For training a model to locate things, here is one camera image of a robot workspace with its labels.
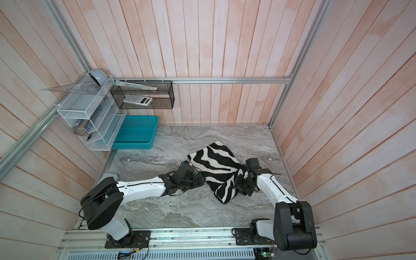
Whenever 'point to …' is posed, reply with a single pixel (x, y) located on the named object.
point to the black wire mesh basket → (163, 97)
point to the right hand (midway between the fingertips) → (234, 185)
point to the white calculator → (138, 99)
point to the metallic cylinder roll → (83, 128)
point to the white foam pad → (108, 174)
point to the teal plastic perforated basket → (137, 132)
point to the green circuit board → (267, 254)
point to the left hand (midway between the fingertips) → (199, 184)
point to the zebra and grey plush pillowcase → (221, 168)
